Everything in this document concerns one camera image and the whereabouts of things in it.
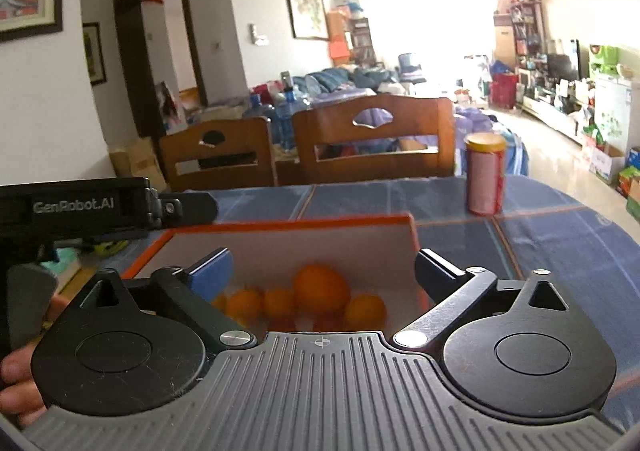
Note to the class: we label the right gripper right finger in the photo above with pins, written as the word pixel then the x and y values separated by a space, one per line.
pixel 455 293

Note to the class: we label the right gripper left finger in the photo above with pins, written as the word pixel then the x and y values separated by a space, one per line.
pixel 186 294

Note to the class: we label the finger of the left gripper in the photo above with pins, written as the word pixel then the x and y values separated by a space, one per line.
pixel 188 209

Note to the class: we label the orange fruit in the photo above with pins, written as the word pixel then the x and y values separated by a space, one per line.
pixel 279 304
pixel 320 290
pixel 245 307
pixel 366 312

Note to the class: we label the orange cardboard box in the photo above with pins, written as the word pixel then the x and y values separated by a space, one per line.
pixel 374 253

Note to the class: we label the person's left hand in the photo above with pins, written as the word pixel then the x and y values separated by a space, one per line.
pixel 20 398

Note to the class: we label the teal tissue pack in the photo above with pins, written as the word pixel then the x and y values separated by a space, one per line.
pixel 67 265

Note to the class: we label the brown cardboard box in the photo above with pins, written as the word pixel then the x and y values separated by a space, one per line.
pixel 139 160

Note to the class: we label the left wooden chair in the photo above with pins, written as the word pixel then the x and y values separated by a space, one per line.
pixel 220 155

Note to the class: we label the wooden chair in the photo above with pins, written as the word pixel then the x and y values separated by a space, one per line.
pixel 220 155
pixel 376 118

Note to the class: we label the blue patterned tablecloth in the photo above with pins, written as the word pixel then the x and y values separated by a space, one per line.
pixel 595 260

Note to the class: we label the pink canister yellow lid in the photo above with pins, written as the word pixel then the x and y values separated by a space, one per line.
pixel 485 173

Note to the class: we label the right wooden chair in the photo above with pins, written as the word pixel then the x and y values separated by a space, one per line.
pixel 376 118

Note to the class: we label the small dark framed picture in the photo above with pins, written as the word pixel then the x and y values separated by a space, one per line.
pixel 94 53

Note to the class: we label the red plastic basket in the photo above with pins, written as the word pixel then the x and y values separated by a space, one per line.
pixel 503 90

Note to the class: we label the framed wall painting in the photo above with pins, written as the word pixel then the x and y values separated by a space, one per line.
pixel 308 19

